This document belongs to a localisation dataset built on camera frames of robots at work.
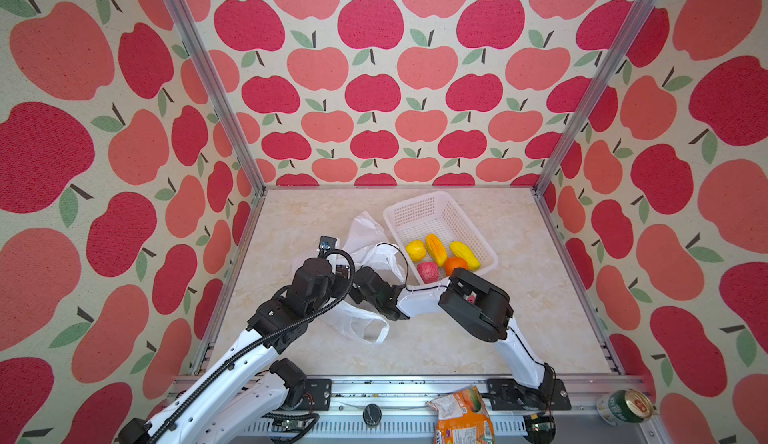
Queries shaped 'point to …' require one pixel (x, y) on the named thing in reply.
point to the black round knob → (372, 414)
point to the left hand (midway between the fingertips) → (346, 266)
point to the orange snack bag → (463, 418)
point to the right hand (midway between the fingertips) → (354, 272)
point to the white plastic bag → (362, 238)
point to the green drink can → (622, 406)
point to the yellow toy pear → (416, 250)
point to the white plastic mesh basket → (437, 214)
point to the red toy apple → (428, 272)
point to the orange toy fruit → (453, 262)
